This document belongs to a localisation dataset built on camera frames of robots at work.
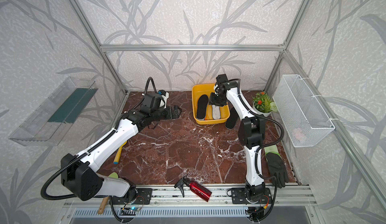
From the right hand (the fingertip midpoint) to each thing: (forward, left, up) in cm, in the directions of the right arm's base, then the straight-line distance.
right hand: (211, 102), depth 95 cm
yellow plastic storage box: (+24, +2, -11) cm, 26 cm away
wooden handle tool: (-53, +53, -12) cm, 76 cm away
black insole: (+4, +6, -10) cm, 12 cm away
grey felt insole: (+1, -4, -12) cm, 13 cm away
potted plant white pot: (-3, -32, 0) cm, 32 cm away
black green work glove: (-36, -35, -13) cm, 52 cm away
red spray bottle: (-47, +9, -11) cm, 49 cm away
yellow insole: (+1, +1, -13) cm, 13 cm away
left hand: (-14, +20, +9) cm, 26 cm away
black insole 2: (-5, -15, -13) cm, 20 cm away
